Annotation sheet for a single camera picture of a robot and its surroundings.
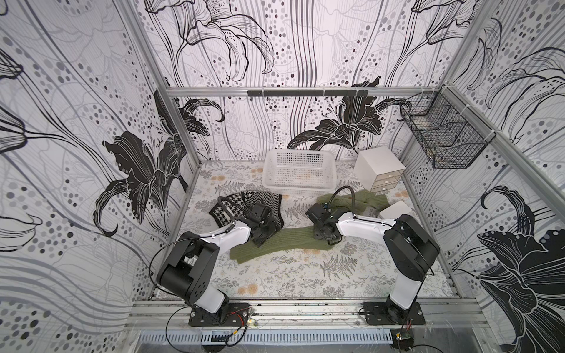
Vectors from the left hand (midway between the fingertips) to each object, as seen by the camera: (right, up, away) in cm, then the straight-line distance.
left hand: (276, 235), depth 92 cm
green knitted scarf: (+12, 0, -5) cm, 13 cm away
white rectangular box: (+53, +10, +4) cm, 54 cm away
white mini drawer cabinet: (+46, +28, +7) cm, 55 cm away
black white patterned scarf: (-15, +13, +1) cm, 20 cm away
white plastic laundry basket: (+11, +29, +23) cm, 38 cm away
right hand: (+21, +1, +3) cm, 21 cm away
